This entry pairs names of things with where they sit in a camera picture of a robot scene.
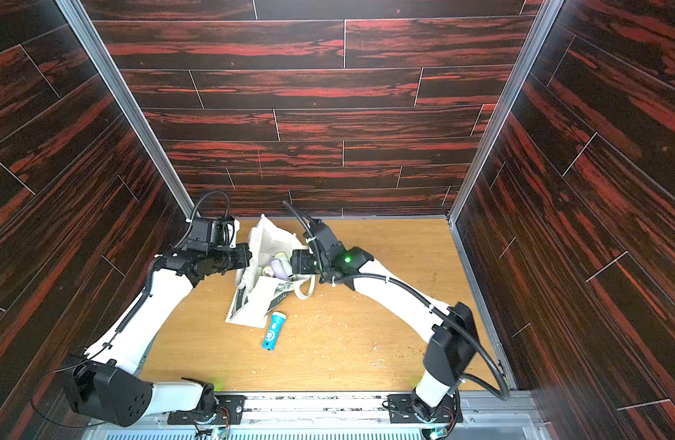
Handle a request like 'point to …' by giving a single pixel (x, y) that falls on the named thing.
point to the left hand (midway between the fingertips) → (253, 253)
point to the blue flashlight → (271, 338)
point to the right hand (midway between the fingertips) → (306, 257)
